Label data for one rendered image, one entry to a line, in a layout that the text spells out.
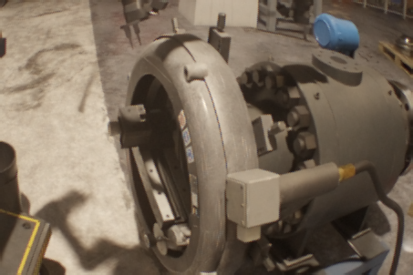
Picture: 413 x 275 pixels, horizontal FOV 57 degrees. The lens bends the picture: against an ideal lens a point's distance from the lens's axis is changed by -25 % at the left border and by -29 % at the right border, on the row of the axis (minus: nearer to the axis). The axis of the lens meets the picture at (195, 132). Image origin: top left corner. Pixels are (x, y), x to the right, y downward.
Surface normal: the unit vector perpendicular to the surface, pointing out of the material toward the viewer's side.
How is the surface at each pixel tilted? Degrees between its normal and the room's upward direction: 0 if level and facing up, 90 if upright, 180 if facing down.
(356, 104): 35
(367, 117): 46
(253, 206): 68
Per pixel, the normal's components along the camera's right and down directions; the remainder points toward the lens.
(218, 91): 0.25, -0.49
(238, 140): 0.33, -0.20
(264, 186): 0.38, 0.09
